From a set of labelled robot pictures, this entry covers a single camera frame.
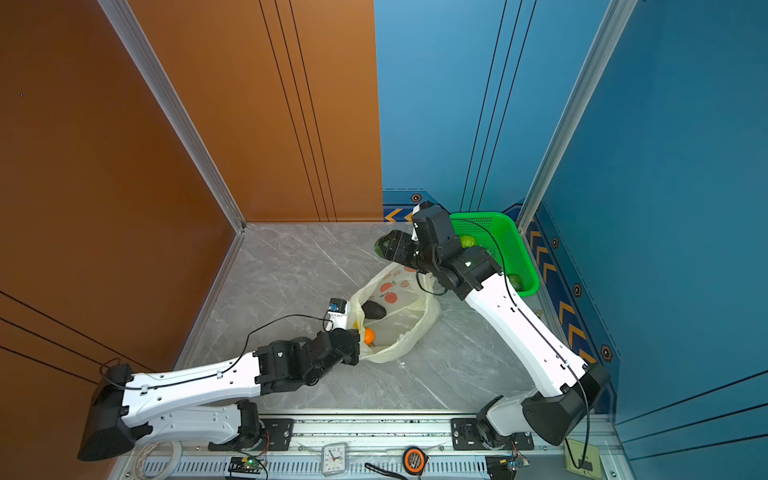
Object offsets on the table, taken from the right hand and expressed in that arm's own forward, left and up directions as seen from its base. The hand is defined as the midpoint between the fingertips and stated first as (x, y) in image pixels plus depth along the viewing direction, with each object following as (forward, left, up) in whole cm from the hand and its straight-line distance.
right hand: (386, 246), depth 70 cm
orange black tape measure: (-38, -6, -30) cm, 49 cm away
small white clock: (-38, +13, -31) cm, 51 cm away
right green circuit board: (-39, -26, -35) cm, 59 cm away
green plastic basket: (+31, -40, -28) cm, 58 cm away
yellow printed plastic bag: (+2, -7, -31) cm, 32 cm away
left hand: (-13, +6, -18) cm, 23 cm away
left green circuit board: (-39, +35, -34) cm, 62 cm away
